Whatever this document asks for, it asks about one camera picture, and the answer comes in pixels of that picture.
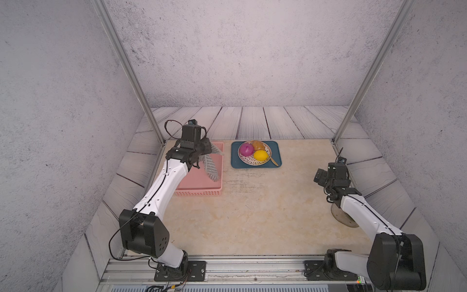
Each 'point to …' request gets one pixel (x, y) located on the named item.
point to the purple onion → (246, 149)
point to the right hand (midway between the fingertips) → (331, 174)
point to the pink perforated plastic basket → (197, 182)
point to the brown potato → (258, 145)
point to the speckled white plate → (251, 160)
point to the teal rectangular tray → (276, 156)
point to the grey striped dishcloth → (209, 163)
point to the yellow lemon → (261, 155)
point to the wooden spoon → (273, 162)
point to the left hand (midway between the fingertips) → (209, 142)
